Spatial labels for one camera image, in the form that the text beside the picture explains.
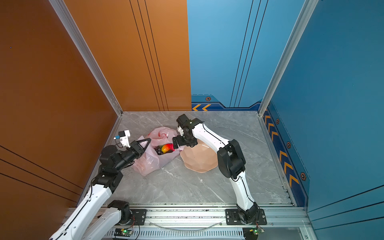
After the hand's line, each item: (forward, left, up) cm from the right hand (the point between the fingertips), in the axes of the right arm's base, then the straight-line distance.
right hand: (180, 146), depth 90 cm
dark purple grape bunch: (-1, +14, -2) cm, 14 cm away
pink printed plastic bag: (-15, +13, +9) cm, 21 cm away
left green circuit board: (-42, +25, -10) cm, 50 cm away
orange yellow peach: (+2, +8, -4) cm, 9 cm away
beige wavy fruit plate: (-3, -13, -9) cm, 16 cm away
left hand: (-7, +11, +18) cm, 22 cm away
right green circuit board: (-42, -38, -10) cm, 57 cm away
